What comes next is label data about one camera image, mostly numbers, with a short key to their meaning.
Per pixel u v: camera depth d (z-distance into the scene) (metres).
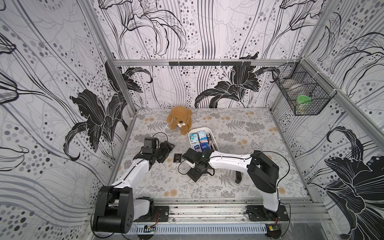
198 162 0.65
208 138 0.97
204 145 0.93
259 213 0.71
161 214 0.73
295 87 0.79
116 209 0.41
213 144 0.94
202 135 0.97
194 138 0.96
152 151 0.67
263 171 0.51
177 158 0.91
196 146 0.91
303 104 0.80
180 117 0.93
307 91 0.79
